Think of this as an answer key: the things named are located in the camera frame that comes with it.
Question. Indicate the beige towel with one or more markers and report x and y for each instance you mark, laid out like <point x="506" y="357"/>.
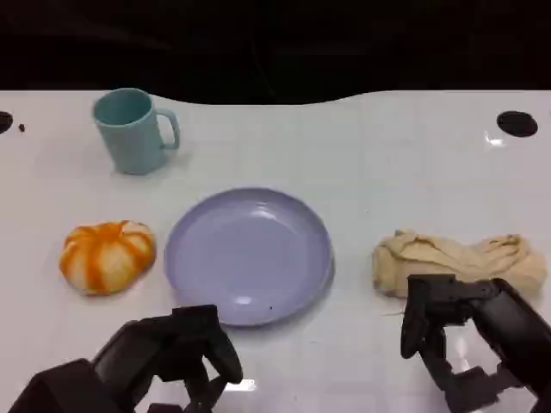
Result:
<point x="452" y="258"/>

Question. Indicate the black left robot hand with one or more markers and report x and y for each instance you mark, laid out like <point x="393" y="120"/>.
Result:
<point x="172" y="344"/>

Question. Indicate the orange and white bread roll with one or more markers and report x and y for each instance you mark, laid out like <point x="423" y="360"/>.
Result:
<point x="107" y="258"/>

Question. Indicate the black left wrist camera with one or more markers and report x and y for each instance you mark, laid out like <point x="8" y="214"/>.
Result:
<point x="60" y="389"/>

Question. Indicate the lilac plate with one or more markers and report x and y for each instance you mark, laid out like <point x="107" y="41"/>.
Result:
<point x="247" y="254"/>

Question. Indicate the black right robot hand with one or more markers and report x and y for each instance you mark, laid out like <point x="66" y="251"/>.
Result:
<point x="508" y="318"/>

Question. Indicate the black round table grommet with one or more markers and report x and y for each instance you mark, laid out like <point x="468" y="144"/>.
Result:
<point x="4" y="121"/>
<point x="516" y="124"/>

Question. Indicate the pale green mug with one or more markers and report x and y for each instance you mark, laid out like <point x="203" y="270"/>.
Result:
<point x="131" y="137"/>

